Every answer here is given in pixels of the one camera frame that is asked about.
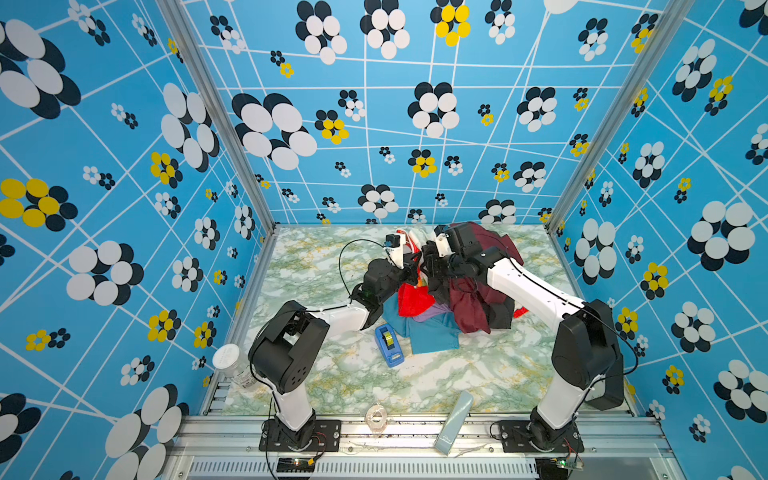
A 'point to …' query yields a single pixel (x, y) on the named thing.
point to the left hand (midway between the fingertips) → (424, 252)
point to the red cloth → (413, 301)
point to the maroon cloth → (471, 298)
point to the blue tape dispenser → (389, 346)
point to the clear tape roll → (373, 425)
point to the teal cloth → (427, 336)
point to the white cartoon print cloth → (415, 237)
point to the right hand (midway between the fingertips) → (427, 266)
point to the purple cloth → (432, 311)
